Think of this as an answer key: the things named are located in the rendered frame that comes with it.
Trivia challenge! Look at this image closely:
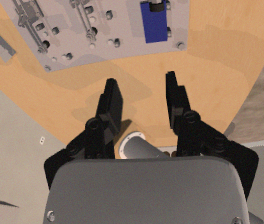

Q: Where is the blue rectangular block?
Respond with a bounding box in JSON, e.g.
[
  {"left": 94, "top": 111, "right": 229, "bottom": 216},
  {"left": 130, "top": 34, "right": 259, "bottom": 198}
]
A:
[{"left": 140, "top": 0, "right": 168, "bottom": 43}]

